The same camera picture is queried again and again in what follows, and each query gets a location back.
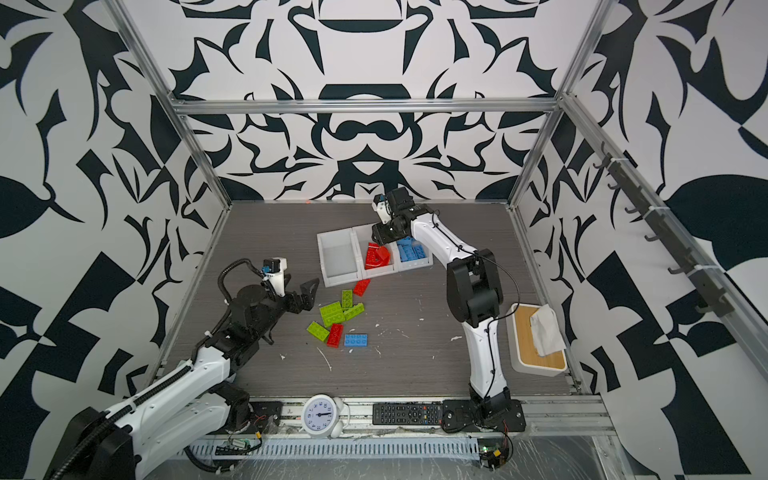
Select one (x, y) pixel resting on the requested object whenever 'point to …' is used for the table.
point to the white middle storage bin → (363, 236)
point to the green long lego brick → (347, 298)
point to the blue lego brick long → (419, 251)
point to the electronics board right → (493, 452)
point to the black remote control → (407, 414)
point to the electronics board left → (239, 447)
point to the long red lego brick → (361, 286)
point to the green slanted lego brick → (353, 312)
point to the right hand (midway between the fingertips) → (380, 230)
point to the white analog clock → (320, 416)
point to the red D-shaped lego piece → (376, 256)
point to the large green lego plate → (332, 314)
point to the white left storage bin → (339, 257)
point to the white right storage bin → (414, 265)
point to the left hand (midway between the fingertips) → (303, 273)
